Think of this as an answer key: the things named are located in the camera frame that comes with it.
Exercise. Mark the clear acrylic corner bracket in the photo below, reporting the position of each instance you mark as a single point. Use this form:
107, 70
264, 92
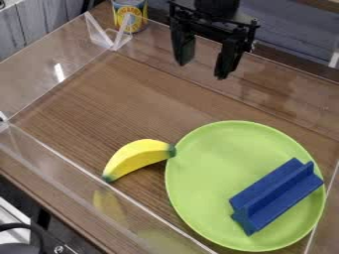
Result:
108, 38

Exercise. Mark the yellow blue tin can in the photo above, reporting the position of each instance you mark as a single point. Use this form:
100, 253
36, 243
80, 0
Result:
131, 11

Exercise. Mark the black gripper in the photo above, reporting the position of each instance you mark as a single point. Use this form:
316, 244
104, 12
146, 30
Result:
218, 20

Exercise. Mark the clear acrylic enclosure wall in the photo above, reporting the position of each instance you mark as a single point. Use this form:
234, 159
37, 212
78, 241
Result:
76, 100

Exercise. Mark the green round plate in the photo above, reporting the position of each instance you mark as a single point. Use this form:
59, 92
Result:
220, 158

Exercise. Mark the blue T-shaped block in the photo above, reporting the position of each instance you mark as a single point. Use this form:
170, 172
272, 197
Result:
274, 194

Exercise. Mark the yellow toy banana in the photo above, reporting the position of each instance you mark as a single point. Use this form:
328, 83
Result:
134, 156

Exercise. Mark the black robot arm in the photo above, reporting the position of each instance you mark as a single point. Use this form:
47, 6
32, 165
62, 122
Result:
216, 20

